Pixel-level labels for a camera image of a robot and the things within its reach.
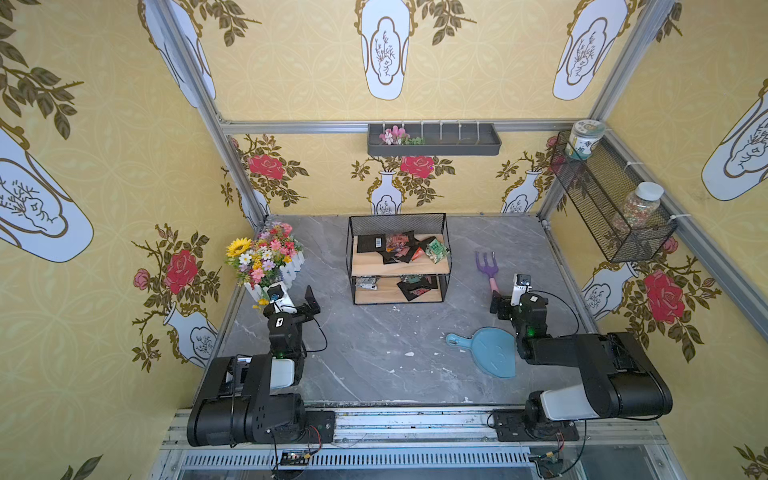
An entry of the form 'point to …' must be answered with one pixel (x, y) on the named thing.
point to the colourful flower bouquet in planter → (274, 255)
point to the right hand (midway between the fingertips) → (517, 291)
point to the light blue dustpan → (494, 350)
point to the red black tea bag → (399, 247)
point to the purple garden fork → (489, 270)
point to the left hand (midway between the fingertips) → (282, 293)
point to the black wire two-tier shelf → (375, 283)
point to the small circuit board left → (294, 457)
